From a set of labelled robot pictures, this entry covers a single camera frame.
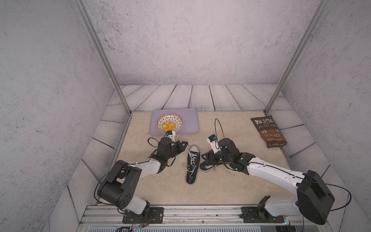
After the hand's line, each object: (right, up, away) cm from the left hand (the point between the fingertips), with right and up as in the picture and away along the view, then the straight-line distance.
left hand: (190, 143), depth 87 cm
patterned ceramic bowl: (-11, +15, +28) cm, 34 cm away
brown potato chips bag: (+58, +6, +19) cm, 61 cm away
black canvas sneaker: (+2, -11, +3) cm, 12 cm away
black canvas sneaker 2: (+12, -7, -14) cm, 20 cm away
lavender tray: (0, +18, +32) cm, 36 cm away
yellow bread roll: (-16, +10, +21) cm, 28 cm away
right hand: (+9, -5, -5) cm, 11 cm away
